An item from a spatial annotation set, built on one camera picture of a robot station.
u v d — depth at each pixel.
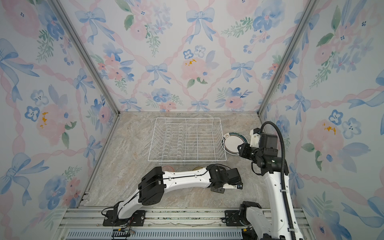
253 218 0.56
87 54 0.86
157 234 0.70
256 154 0.60
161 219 0.75
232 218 0.73
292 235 0.37
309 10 0.69
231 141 1.01
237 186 0.69
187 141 1.03
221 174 0.59
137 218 0.73
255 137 0.66
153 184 0.53
